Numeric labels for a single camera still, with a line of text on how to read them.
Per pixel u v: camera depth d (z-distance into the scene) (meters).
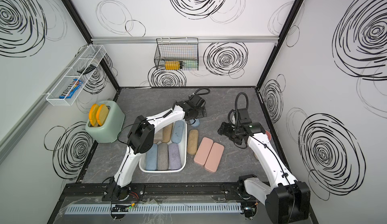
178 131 0.93
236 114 0.62
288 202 0.38
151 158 0.81
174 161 0.81
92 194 0.75
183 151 0.86
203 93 0.83
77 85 0.72
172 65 0.87
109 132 0.83
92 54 0.92
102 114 0.79
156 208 0.77
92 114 0.78
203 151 0.85
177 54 0.99
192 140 0.89
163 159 0.81
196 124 0.96
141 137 0.56
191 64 0.87
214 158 0.83
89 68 0.80
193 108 0.73
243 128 0.55
